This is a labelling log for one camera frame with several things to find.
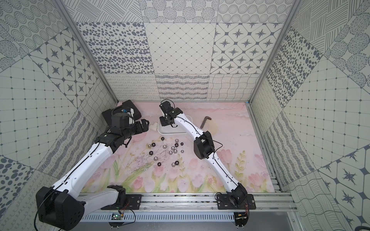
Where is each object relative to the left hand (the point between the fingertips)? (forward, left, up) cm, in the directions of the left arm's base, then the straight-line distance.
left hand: (140, 120), depth 80 cm
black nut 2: (-8, -2, -23) cm, 25 cm away
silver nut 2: (-12, -6, -23) cm, 27 cm away
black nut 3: (-15, -20, -24) cm, 34 cm away
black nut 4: (-2, -22, -23) cm, 32 cm away
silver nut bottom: (-16, -18, -23) cm, 33 cm away
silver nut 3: (-4, -11, -24) cm, 26 cm away
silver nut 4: (+1, -19, -23) cm, 30 cm away
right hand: (+12, -10, -18) cm, 24 cm away
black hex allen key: (+18, -38, -22) cm, 48 cm away
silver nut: (-4, 0, -23) cm, 23 cm away
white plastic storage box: (+2, -16, -12) cm, 21 cm away
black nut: (-3, -3, -23) cm, 23 cm away
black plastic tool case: (+26, +22, -16) cm, 38 cm away
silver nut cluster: (-8, -15, -24) cm, 29 cm away
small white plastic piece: (+9, -2, -19) cm, 21 cm away
